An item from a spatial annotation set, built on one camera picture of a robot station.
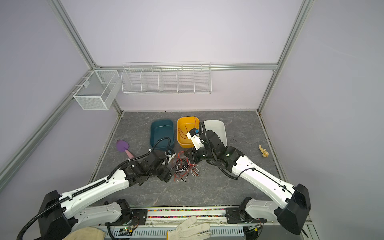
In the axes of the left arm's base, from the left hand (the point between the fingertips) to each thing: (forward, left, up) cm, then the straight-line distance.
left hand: (167, 168), depth 79 cm
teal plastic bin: (+36, +9, -11) cm, 39 cm away
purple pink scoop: (+23, +35, -13) cm, 44 cm away
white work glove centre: (-27, -8, -11) cm, 31 cm away
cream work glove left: (-25, +37, -9) cm, 46 cm away
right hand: (+1, -10, +12) cm, 15 cm away
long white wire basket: (+55, +1, +19) cm, 58 cm away
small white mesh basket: (+52, +48, +14) cm, 72 cm away
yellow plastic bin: (+38, -8, -11) cm, 41 cm away
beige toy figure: (+11, -60, -10) cm, 61 cm away
